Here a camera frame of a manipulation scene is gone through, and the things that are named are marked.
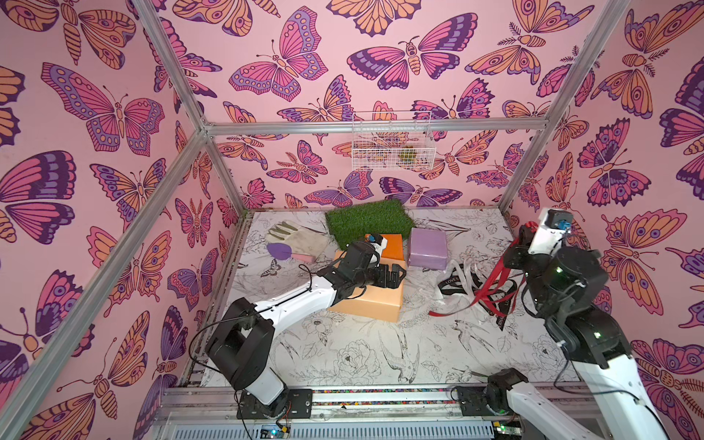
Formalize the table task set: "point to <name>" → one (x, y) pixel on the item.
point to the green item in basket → (408, 155)
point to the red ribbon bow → (497, 274)
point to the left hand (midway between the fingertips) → (397, 270)
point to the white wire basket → (393, 141)
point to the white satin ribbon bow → (457, 285)
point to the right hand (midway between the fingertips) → (526, 227)
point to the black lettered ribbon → (494, 298)
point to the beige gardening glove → (300, 240)
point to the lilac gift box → (428, 248)
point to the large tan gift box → (377, 302)
